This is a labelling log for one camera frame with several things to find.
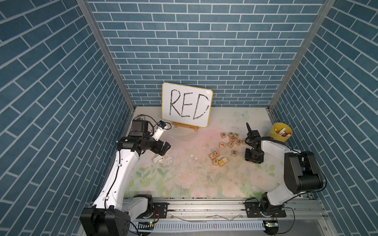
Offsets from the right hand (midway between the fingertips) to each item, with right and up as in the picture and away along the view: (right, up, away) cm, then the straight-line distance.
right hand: (250, 160), depth 92 cm
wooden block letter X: (-22, +4, -1) cm, 22 cm away
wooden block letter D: (-16, +15, +9) cm, 23 cm away
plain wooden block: (-17, +1, -3) cm, 17 cm away
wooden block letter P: (-11, +16, +9) cm, 21 cm away
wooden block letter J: (-25, +3, -1) cm, 25 cm away
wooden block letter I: (-12, +9, +4) cm, 15 cm away
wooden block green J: (-7, +15, +9) cm, 18 cm away
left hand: (-51, +14, -15) cm, 55 cm away
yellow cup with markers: (+20, +18, +1) cm, 27 cm away
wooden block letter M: (-23, 0, -4) cm, 23 cm away
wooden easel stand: (-48, +22, +13) cm, 55 cm away
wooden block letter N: (-10, +13, +7) cm, 18 cm away
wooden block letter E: (-11, +4, +1) cm, 11 cm away
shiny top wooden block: (-20, -1, -4) cm, 20 cm away
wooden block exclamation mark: (-6, +11, +6) cm, 14 cm away
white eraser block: (-58, +2, -3) cm, 59 cm away
